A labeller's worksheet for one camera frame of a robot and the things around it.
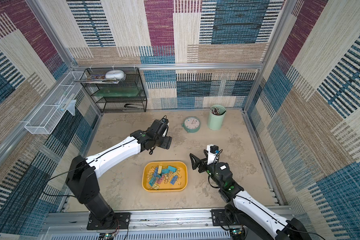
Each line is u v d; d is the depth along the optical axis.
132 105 1.11
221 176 0.63
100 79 0.92
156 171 0.87
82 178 0.44
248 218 0.55
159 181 0.85
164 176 0.87
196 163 0.70
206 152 0.81
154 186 0.83
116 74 0.89
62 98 0.80
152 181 0.83
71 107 0.79
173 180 0.85
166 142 0.76
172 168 0.87
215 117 0.99
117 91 1.05
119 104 1.19
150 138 0.62
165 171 0.88
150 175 0.85
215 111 0.97
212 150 0.68
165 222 0.73
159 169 0.87
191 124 1.08
